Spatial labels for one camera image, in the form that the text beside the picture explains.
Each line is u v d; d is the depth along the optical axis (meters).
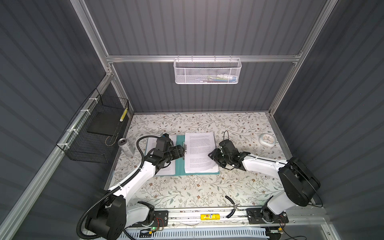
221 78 0.93
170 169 0.91
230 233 0.77
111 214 0.40
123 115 0.81
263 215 0.65
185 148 0.99
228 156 0.69
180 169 0.91
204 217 0.73
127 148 0.88
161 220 0.72
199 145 1.01
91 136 0.72
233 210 0.76
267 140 1.02
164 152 0.65
